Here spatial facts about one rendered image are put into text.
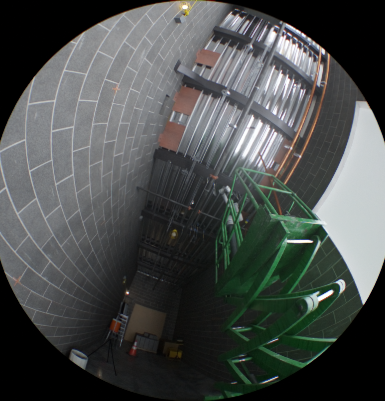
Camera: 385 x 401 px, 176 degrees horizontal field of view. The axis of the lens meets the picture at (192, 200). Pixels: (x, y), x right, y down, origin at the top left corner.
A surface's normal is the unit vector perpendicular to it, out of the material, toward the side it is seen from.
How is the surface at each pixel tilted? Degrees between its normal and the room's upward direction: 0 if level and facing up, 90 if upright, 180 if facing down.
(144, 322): 90
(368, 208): 90
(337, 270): 90
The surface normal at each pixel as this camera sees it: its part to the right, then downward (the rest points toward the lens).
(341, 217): -0.92, -0.37
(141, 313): 0.36, -0.78
